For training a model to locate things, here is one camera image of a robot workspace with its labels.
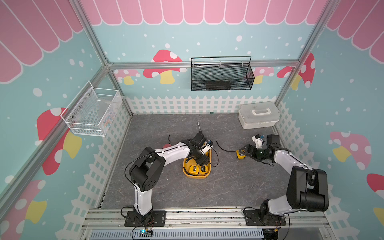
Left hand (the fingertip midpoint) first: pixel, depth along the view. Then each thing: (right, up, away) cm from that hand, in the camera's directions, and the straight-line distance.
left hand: (202, 159), depth 92 cm
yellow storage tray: (-8, -1, -3) cm, 9 cm away
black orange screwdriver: (-1, +18, +16) cm, 24 cm away
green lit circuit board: (-29, -32, -20) cm, 47 cm away
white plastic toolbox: (+40, +29, +11) cm, 50 cm away
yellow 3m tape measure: (+23, +2, +2) cm, 24 cm away
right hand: (+26, +5, -2) cm, 26 cm away
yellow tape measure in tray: (-5, -6, -3) cm, 8 cm away
